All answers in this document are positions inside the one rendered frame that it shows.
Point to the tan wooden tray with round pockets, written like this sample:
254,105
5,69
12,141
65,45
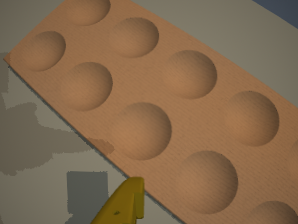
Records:
214,144

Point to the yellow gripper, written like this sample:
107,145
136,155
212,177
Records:
125,205

